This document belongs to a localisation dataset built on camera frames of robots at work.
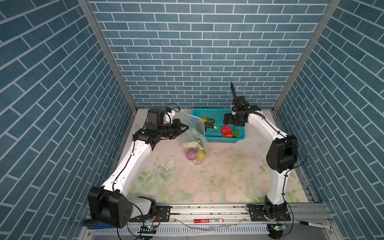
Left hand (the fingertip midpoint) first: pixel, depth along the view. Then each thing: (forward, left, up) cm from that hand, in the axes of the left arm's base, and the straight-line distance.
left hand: (189, 127), depth 74 cm
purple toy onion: (-3, -1, -23) cm, 23 cm away
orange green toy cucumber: (+25, -13, -24) cm, 37 cm away
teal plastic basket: (+15, -17, -28) cm, 36 cm away
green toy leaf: (+13, -31, -24) cm, 41 cm away
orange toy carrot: (+12, -25, -25) cm, 38 cm away
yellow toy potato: (-5, -6, -19) cm, 20 cm away
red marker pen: (-36, -9, -27) cm, 46 cm away
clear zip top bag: (+7, -3, -16) cm, 18 cm away
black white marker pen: (-39, -61, -27) cm, 77 cm away
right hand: (+16, -24, -13) cm, 32 cm away
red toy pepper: (+16, -24, -23) cm, 37 cm away
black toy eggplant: (+22, -14, -26) cm, 36 cm away
